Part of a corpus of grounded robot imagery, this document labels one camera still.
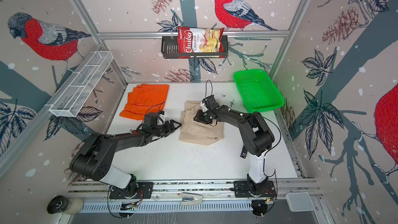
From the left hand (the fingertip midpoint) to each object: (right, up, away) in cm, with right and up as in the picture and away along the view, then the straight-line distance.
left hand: (178, 126), depth 88 cm
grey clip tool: (+8, -29, -19) cm, 36 cm away
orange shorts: (-28, +16, +22) cm, 39 cm away
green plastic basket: (+57, +21, +27) cm, 66 cm away
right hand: (+9, +2, +5) cm, 10 cm away
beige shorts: (+9, -3, +2) cm, 10 cm away
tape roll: (-44, -26, -27) cm, 57 cm away
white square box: (+59, -31, -18) cm, 69 cm away
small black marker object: (+37, -13, -5) cm, 40 cm away
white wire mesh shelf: (-49, +27, -8) cm, 57 cm away
